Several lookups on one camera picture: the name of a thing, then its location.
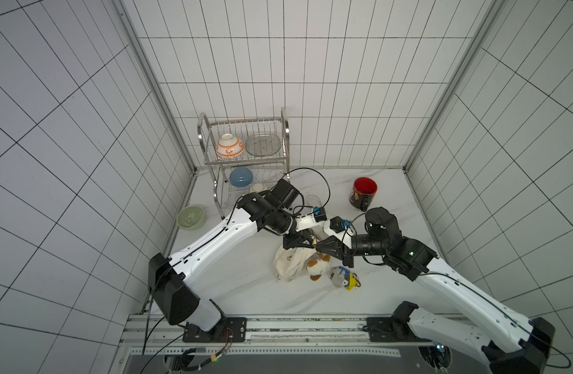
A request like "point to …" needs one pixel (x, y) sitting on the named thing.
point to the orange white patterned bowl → (230, 146)
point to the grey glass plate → (262, 144)
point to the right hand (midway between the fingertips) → (312, 246)
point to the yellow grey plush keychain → (342, 277)
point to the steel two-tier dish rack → (244, 157)
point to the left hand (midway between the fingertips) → (305, 247)
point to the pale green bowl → (190, 217)
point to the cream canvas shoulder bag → (290, 264)
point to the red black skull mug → (363, 192)
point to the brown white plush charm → (314, 266)
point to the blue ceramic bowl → (241, 177)
